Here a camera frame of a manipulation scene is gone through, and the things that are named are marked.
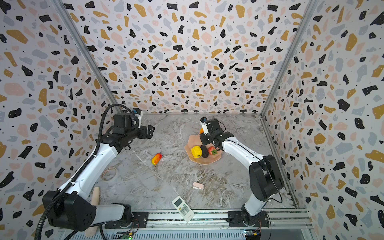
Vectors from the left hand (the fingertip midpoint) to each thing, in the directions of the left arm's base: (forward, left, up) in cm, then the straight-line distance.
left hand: (145, 124), depth 79 cm
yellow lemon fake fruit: (-5, -27, -20) cm, 34 cm away
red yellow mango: (-3, -30, -2) cm, 30 cm away
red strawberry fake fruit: (-4, -37, -22) cm, 43 cm away
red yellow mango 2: (-8, -2, -24) cm, 26 cm away
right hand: (+1, -30, -10) cm, 31 cm away
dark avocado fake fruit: (-4, -32, -23) cm, 39 cm away
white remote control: (-36, -20, -25) cm, 49 cm away
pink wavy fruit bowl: (+6, -26, -24) cm, 36 cm away
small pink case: (-24, -27, -25) cm, 44 cm away
